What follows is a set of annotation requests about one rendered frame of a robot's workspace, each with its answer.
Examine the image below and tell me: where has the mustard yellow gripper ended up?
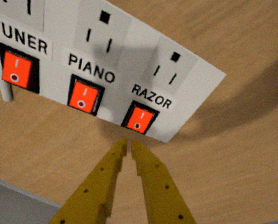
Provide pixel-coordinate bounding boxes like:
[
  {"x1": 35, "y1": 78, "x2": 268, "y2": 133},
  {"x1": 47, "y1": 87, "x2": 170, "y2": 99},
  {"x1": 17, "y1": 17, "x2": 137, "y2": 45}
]
[{"x1": 48, "y1": 138, "x2": 197, "y2": 224}]

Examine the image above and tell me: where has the white switch panel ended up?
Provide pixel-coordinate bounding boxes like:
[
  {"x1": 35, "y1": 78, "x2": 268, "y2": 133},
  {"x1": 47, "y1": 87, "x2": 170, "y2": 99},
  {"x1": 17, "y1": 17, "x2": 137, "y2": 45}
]
[{"x1": 0, "y1": 0, "x2": 227, "y2": 143}]

